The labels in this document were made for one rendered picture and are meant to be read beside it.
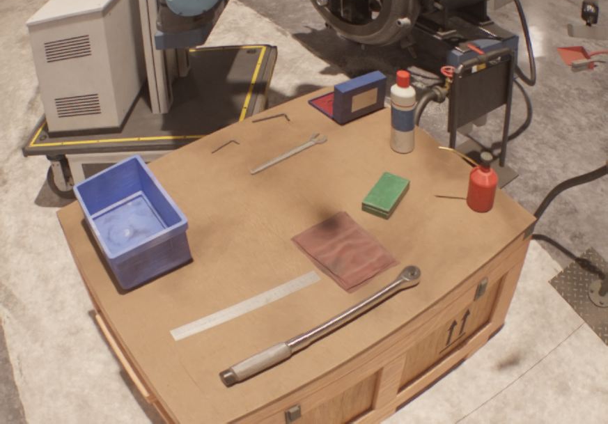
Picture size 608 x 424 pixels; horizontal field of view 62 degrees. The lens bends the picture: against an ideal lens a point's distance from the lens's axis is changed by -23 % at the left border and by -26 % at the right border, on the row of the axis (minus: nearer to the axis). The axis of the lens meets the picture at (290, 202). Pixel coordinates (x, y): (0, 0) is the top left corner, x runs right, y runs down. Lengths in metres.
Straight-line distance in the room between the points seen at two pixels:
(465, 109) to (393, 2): 0.58
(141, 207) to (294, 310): 0.49
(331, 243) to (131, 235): 0.46
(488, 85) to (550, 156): 0.61
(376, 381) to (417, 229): 0.36
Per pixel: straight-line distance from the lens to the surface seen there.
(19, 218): 2.51
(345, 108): 1.71
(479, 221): 1.49
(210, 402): 1.15
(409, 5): 2.42
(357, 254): 1.35
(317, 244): 1.39
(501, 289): 1.63
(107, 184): 1.53
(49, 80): 2.15
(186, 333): 1.26
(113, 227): 1.52
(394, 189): 1.50
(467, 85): 2.04
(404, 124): 1.60
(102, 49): 1.99
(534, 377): 1.80
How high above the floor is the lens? 1.45
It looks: 41 degrees down
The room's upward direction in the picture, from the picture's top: 4 degrees counter-clockwise
